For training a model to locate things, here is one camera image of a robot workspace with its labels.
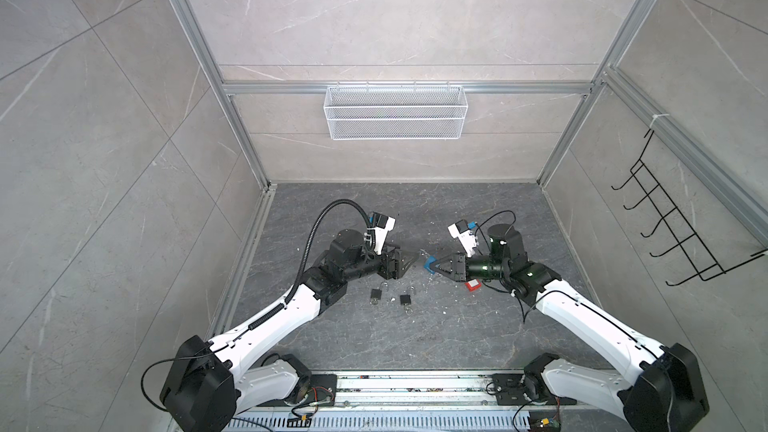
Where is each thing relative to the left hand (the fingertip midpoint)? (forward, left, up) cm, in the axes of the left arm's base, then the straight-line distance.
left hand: (409, 246), depth 73 cm
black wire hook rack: (-5, -60, +9) cm, 61 cm away
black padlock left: (-2, +9, -24) cm, 26 cm away
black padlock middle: (-4, 0, -23) cm, 23 cm away
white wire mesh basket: (+50, +1, +6) cm, 50 cm away
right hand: (-3, -6, -4) cm, 8 cm away
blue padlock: (-3, -5, -3) cm, 6 cm away
